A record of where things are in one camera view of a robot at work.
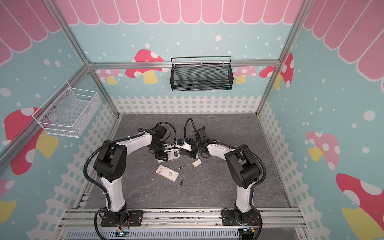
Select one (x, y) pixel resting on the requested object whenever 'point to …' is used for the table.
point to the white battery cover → (197, 163)
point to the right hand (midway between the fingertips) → (182, 150)
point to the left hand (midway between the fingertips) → (164, 156)
